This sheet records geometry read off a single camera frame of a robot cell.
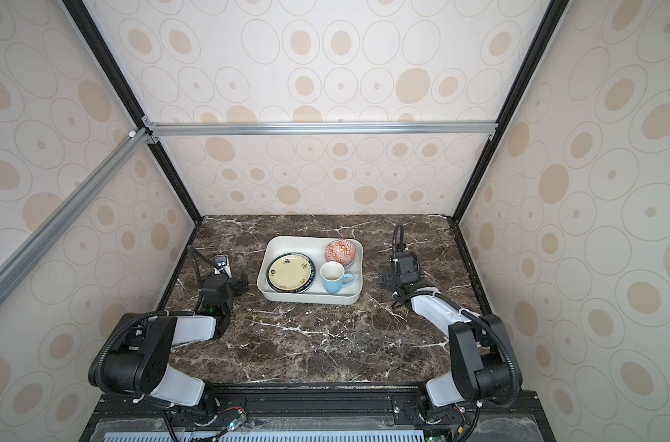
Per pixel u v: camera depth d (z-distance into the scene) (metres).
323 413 0.74
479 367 0.43
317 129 0.90
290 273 0.98
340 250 1.03
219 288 0.71
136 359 0.44
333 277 0.90
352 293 0.97
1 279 0.52
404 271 0.70
